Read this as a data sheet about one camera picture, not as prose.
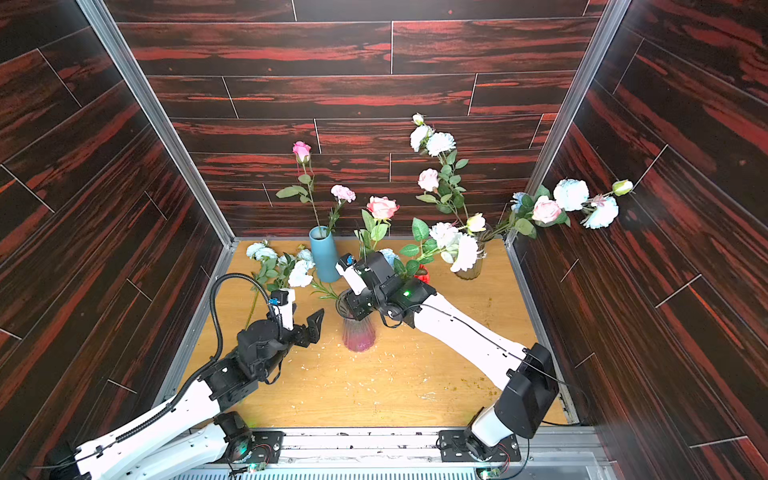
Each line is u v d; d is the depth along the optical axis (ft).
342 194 2.76
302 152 2.79
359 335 3.04
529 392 1.31
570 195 2.17
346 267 2.13
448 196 2.71
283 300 2.06
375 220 2.30
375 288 1.82
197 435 1.95
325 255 3.16
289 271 3.44
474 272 3.65
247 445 2.19
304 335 2.17
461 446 2.43
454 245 1.80
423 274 2.05
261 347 1.79
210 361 1.89
